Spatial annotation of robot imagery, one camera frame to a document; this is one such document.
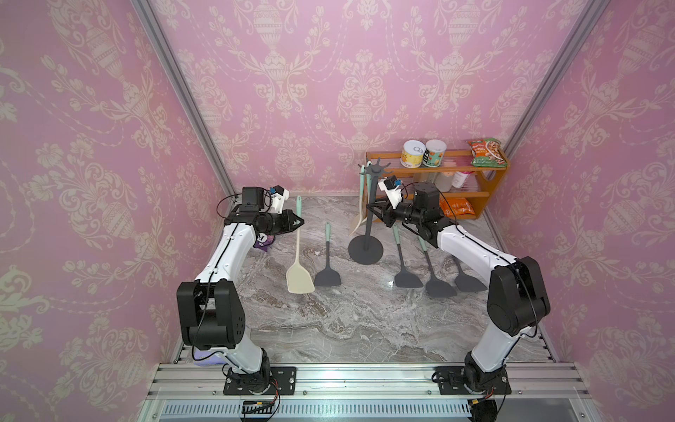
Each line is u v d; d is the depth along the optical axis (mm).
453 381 730
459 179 996
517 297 473
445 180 998
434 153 872
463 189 1029
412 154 873
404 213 745
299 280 809
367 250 1019
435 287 920
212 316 448
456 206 1121
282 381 744
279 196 788
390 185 724
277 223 745
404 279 931
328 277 948
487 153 895
